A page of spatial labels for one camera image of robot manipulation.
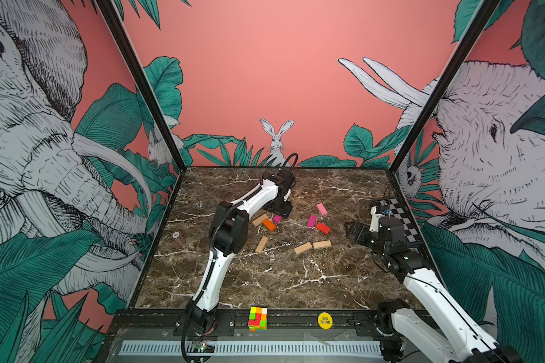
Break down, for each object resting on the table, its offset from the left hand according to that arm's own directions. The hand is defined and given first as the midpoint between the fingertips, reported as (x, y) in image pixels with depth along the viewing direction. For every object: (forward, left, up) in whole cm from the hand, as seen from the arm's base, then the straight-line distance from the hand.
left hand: (283, 209), depth 98 cm
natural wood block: (-2, +10, -5) cm, 11 cm away
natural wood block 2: (-14, +9, -4) cm, 17 cm away
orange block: (-5, +6, -5) cm, 9 cm away
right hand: (-14, -25, +11) cm, 31 cm away
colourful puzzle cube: (-42, +10, +1) cm, 43 cm away
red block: (-7, -18, -5) cm, 20 cm away
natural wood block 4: (-15, -15, -5) cm, 22 cm away
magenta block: (-2, +3, -5) cm, 5 cm away
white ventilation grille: (-49, +11, -5) cm, 51 cm away
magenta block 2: (-4, -13, -5) cm, 14 cm away
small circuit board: (-48, +29, -5) cm, 56 cm away
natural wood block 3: (-16, -8, -6) cm, 19 cm away
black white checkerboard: (0, -50, -2) cm, 50 cm away
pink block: (+3, -19, -5) cm, 19 cm away
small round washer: (-10, +44, +2) cm, 45 cm away
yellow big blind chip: (-43, -12, -4) cm, 45 cm away
